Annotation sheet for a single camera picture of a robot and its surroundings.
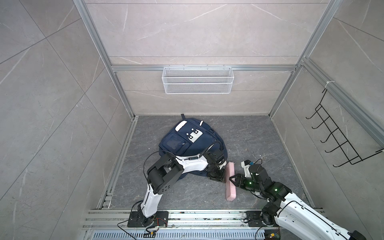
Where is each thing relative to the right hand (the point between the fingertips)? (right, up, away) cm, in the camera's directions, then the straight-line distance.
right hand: (230, 178), depth 80 cm
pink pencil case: (-1, -4, -4) cm, 5 cm away
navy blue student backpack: (-23, +21, +18) cm, 36 cm away
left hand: (-2, -2, +5) cm, 6 cm away
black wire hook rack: (+48, +17, -16) cm, 54 cm away
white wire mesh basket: (-17, +60, +21) cm, 66 cm away
